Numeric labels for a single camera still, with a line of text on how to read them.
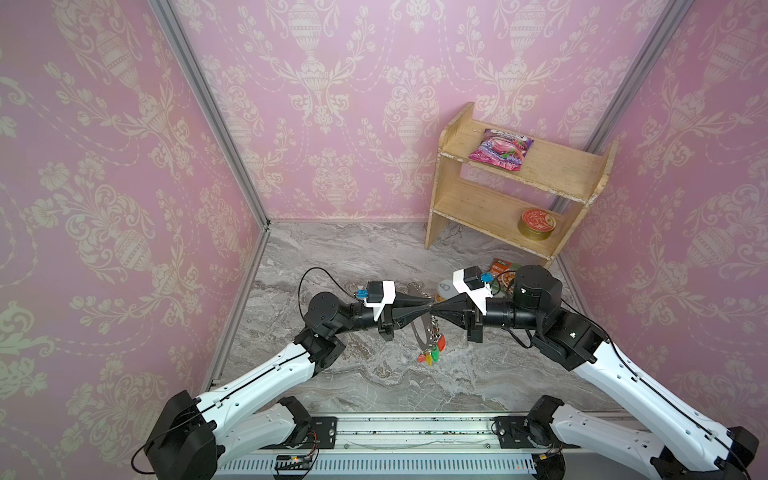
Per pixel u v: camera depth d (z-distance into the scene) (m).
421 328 0.57
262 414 0.59
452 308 0.56
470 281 0.50
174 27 0.72
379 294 0.49
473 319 0.53
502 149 0.75
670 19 0.69
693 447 0.38
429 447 0.74
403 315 0.55
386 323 0.54
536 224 0.86
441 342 0.58
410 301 0.59
